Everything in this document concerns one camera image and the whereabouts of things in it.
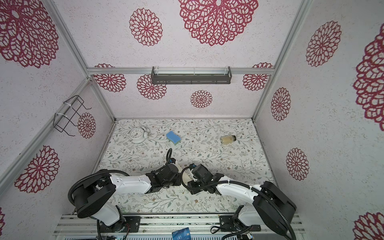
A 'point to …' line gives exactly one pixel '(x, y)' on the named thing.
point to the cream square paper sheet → (187, 176)
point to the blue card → (183, 234)
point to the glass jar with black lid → (228, 139)
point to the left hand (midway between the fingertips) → (181, 179)
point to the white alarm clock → (138, 135)
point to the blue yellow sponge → (173, 137)
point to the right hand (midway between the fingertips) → (191, 183)
